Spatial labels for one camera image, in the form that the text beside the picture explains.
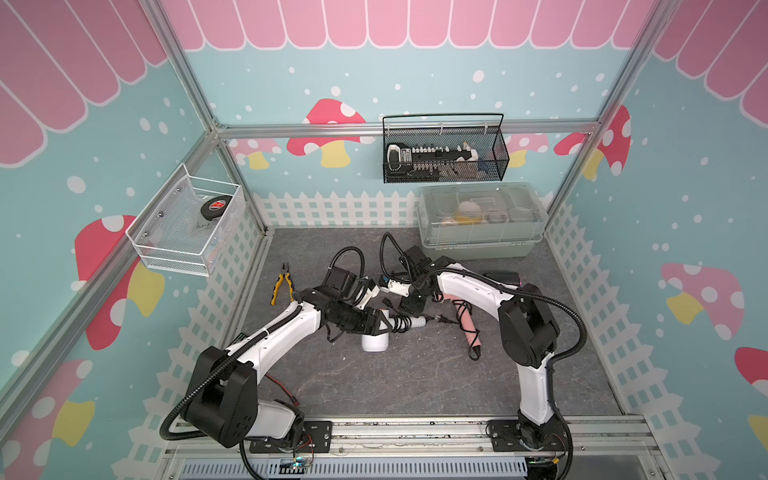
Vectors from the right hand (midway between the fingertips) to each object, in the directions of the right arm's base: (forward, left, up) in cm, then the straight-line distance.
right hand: (406, 300), depth 94 cm
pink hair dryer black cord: (-15, -19, -4) cm, 25 cm away
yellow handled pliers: (+14, +43, -4) cm, 45 cm away
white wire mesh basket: (+7, +56, +28) cm, 63 cm away
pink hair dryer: (-7, -19, -2) cm, 20 cm away
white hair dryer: (-17, +8, +7) cm, 20 cm away
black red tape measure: (+12, +51, +30) cm, 60 cm away
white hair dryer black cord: (-9, +1, +3) cm, 10 cm away
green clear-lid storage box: (+25, -28, +10) cm, 39 cm away
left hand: (-13, +8, +6) cm, 17 cm away
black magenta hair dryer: (+7, -33, +2) cm, 34 cm away
